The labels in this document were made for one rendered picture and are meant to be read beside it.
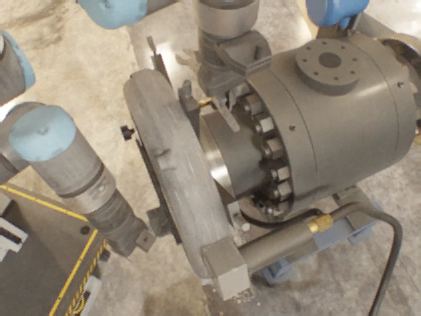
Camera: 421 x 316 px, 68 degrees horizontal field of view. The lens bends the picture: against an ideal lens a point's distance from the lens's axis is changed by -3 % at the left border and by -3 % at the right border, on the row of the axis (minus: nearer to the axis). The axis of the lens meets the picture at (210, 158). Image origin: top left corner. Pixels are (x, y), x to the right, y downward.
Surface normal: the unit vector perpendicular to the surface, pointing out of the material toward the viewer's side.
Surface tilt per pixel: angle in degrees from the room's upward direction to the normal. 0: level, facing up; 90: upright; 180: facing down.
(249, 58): 4
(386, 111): 40
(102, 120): 0
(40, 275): 0
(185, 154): 23
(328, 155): 52
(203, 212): 46
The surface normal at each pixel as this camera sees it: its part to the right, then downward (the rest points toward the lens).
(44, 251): -0.02, -0.52
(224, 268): -0.18, -0.77
